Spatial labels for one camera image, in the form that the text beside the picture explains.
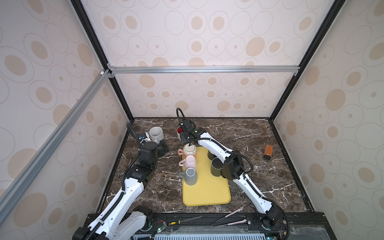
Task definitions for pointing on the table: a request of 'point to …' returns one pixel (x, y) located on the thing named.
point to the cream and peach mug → (188, 149)
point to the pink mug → (190, 161)
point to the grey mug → (190, 176)
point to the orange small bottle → (268, 152)
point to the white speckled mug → (156, 134)
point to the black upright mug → (217, 166)
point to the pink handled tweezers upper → (239, 210)
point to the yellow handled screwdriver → (178, 222)
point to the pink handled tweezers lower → (243, 221)
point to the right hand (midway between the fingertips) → (184, 135)
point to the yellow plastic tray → (209, 189)
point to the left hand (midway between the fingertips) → (161, 140)
